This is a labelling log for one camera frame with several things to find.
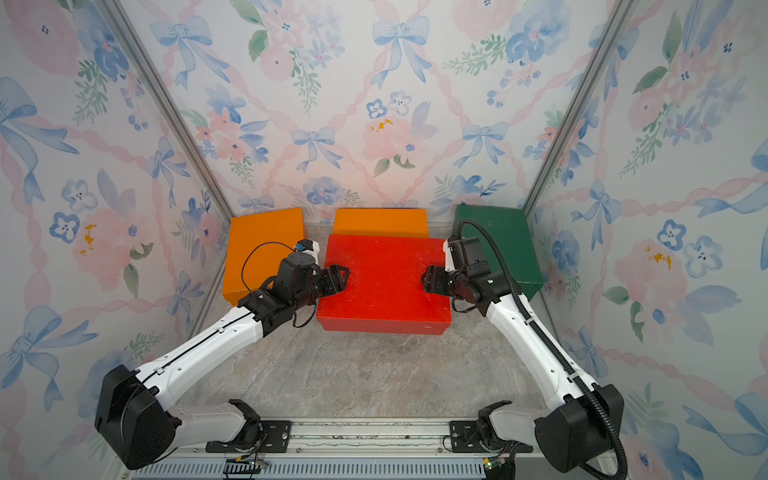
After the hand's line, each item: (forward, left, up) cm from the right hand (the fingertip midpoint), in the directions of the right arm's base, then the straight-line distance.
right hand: (432, 277), depth 79 cm
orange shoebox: (+39, +15, -18) cm, 46 cm away
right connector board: (-38, -14, -24) cm, 47 cm away
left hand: (+1, +23, +1) cm, 23 cm away
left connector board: (-40, +48, -24) cm, 66 cm away
